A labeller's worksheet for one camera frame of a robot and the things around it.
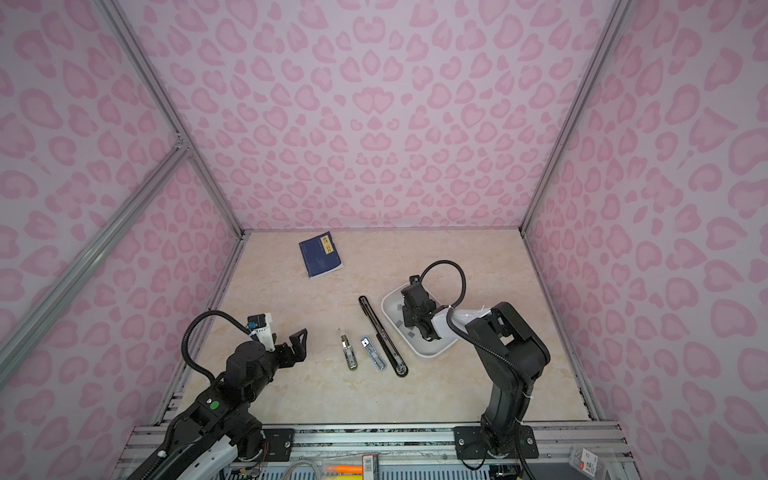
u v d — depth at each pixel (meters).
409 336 0.91
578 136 0.89
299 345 0.72
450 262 0.82
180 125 0.89
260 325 0.67
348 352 0.88
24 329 0.52
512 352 0.48
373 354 0.88
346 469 0.69
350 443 0.75
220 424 0.54
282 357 0.69
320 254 1.13
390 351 0.88
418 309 0.75
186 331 0.54
